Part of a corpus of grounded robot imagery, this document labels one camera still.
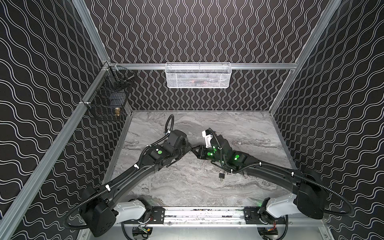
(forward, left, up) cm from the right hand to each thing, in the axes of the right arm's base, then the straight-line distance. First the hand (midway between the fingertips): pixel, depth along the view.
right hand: (191, 150), depth 76 cm
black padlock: (-5, -17, -20) cm, 27 cm away
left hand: (+2, -2, +2) cm, 4 cm away
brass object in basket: (+17, +40, +11) cm, 45 cm away
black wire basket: (+33, +54, +7) cm, 64 cm away
